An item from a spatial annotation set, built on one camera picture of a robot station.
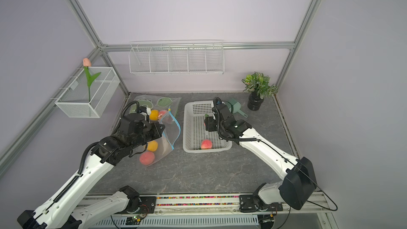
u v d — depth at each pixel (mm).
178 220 1573
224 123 582
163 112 1017
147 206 727
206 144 866
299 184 398
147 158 812
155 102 1119
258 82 900
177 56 997
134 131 520
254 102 1048
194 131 990
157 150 866
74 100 736
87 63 793
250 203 740
